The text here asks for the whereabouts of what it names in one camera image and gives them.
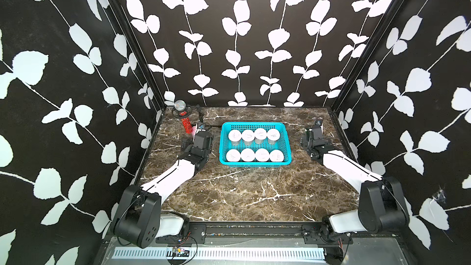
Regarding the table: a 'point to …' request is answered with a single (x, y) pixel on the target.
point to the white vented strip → (228, 253)
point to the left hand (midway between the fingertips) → (196, 136)
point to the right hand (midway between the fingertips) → (313, 135)
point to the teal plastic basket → (254, 143)
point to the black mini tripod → (197, 107)
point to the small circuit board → (181, 252)
